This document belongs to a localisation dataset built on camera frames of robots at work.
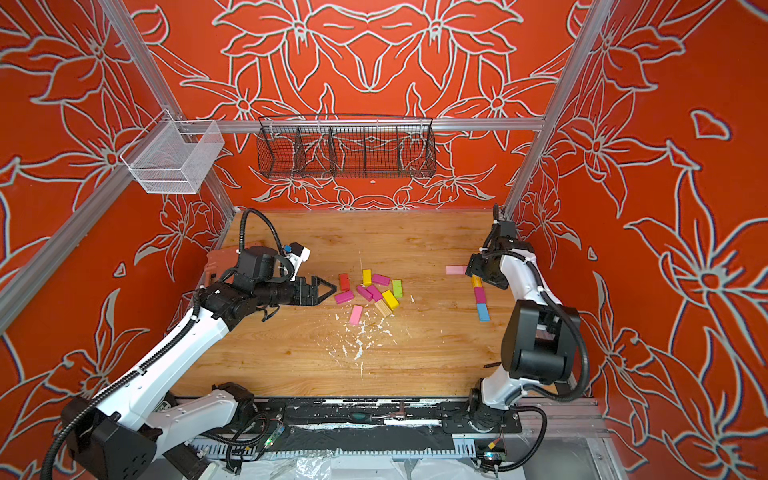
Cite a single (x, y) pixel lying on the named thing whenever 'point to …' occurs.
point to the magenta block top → (377, 278)
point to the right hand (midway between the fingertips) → (484, 272)
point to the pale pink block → (356, 315)
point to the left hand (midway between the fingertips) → (325, 286)
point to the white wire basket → (172, 156)
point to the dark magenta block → (376, 294)
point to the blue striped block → (483, 312)
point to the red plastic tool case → (220, 264)
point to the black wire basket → (346, 146)
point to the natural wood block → (383, 308)
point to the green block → (397, 286)
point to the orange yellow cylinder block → (476, 281)
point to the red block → (345, 282)
